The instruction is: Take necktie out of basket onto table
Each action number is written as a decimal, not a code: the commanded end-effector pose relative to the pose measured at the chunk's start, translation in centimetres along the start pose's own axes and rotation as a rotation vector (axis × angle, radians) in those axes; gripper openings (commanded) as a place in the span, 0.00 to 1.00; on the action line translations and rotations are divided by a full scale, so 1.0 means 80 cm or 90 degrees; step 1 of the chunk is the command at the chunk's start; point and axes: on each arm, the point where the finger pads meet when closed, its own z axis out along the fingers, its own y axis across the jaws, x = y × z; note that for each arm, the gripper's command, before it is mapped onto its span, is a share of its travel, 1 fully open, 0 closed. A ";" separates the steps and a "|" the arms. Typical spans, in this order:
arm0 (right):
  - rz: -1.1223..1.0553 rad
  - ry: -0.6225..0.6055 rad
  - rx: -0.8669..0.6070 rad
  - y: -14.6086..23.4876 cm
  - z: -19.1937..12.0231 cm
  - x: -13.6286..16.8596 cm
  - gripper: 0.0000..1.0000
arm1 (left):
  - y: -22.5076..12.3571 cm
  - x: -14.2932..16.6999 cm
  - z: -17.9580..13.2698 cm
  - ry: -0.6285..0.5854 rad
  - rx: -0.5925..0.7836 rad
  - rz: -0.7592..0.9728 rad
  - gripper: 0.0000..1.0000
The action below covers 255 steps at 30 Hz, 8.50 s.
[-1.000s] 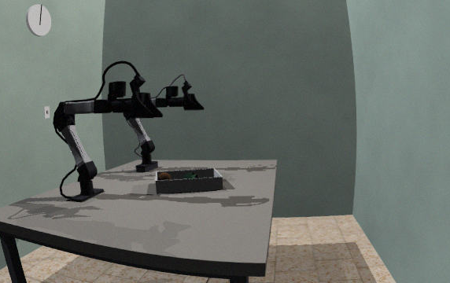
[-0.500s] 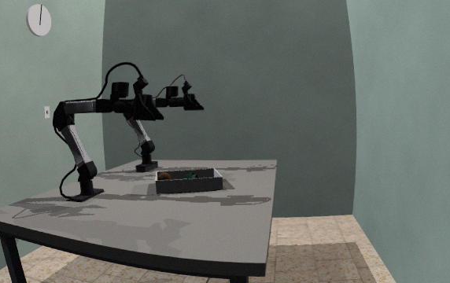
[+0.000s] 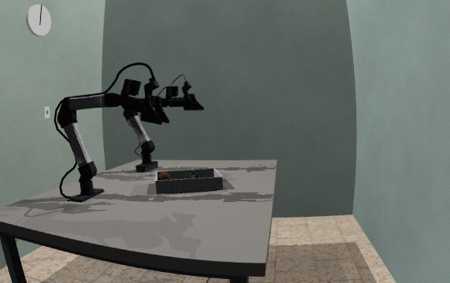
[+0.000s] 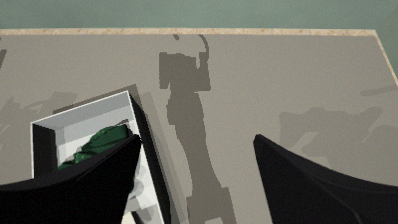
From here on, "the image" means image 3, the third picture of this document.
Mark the brown ball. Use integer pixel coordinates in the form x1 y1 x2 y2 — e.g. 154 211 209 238
158 172 172 180

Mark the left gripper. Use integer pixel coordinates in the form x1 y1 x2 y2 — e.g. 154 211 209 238
175 94 204 110

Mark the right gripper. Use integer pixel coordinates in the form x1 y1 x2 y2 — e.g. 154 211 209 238
131 95 169 125

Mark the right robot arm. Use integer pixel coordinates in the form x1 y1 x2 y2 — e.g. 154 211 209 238
57 77 159 202

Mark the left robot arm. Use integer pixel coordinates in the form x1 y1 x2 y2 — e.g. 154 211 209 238
124 82 192 168

